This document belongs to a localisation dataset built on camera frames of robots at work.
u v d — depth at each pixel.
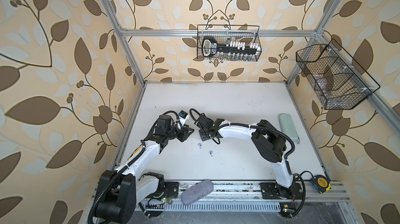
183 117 0.74
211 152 0.87
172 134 0.71
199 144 0.89
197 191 0.71
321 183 0.74
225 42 0.80
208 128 0.71
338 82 0.74
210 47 0.83
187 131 0.75
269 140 0.54
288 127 0.94
